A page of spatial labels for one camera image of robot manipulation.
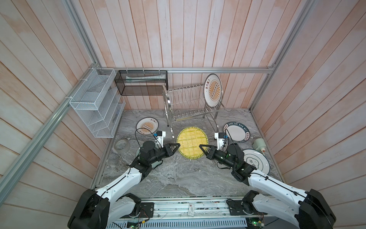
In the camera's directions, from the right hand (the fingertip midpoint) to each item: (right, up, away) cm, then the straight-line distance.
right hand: (199, 146), depth 75 cm
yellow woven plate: (-5, +4, +1) cm, 6 cm away
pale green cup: (+41, -2, +15) cm, 44 cm away
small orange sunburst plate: (-36, +12, +35) cm, 52 cm away
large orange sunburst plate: (+9, +32, +8) cm, 34 cm away
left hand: (-11, -1, +1) cm, 11 cm away
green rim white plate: (+34, +6, +31) cm, 47 cm away
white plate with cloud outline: (+41, -11, +17) cm, 45 cm away
